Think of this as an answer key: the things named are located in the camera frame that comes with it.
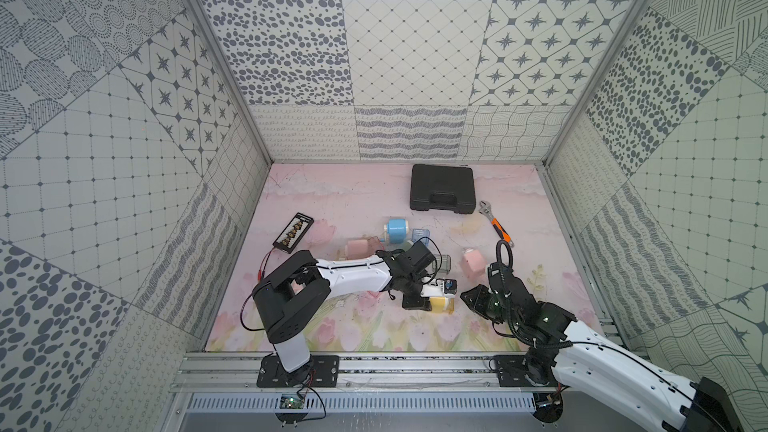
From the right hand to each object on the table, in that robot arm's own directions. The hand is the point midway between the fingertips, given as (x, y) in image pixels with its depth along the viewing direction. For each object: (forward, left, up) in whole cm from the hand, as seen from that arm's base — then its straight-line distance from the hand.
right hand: (463, 300), depth 81 cm
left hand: (-1, +7, -1) cm, 7 cm away
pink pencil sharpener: (+14, +29, +4) cm, 32 cm away
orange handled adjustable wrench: (+27, -16, -3) cm, 32 cm away
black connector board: (+22, +53, -1) cm, 58 cm away
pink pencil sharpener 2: (+10, -4, +3) cm, 11 cm away
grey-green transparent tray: (+13, +4, -3) cm, 14 cm away
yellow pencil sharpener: (-2, +6, +3) cm, 7 cm away
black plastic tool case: (+43, +2, -1) cm, 43 cm away
